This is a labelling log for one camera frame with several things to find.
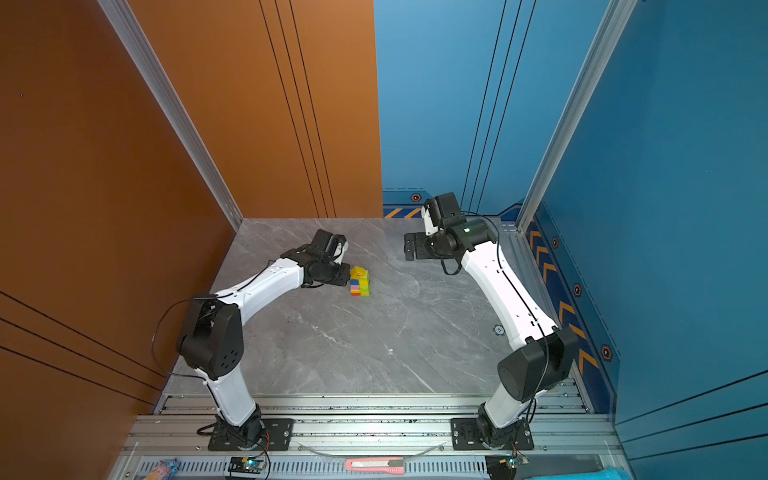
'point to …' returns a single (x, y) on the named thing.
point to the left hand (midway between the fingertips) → (347, 272)
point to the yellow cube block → (364, 282)
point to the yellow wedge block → (357, 272)
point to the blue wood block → (354, 282)
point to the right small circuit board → (512, 462)
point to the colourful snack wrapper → (165, 470)
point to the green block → (365, 292)
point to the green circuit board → (250, 464)
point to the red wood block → (356, 294)
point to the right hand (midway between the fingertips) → (418, 247)
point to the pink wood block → (355, 287)
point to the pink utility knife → (392, 466)
